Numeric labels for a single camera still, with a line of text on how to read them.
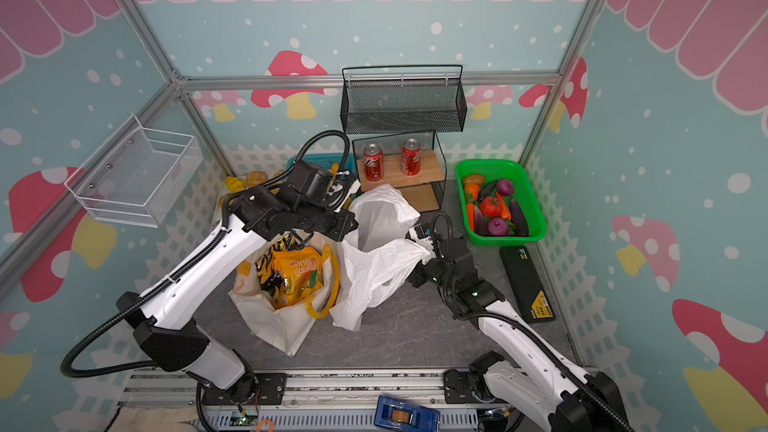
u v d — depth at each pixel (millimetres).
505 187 1119
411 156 921
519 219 1036
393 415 668
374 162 909
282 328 745
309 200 530
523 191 1082
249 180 1161
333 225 606
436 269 688
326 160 1163
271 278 815
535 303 863
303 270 796
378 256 600
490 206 1051
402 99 946
